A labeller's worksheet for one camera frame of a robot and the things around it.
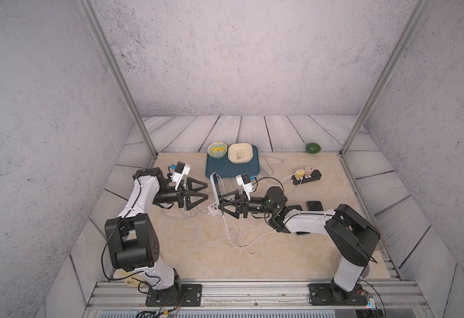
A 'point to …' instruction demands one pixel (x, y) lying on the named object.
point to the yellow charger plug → (299, 173)
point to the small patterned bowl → (217, 149)
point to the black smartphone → (218, 188)
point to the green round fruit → (313, 148)
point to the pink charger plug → (309, 171)
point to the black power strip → (316, 175)
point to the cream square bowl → (239, 153)
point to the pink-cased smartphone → (314, 205)
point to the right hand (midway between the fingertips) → (221, 205)
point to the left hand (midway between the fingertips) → (207, 192)
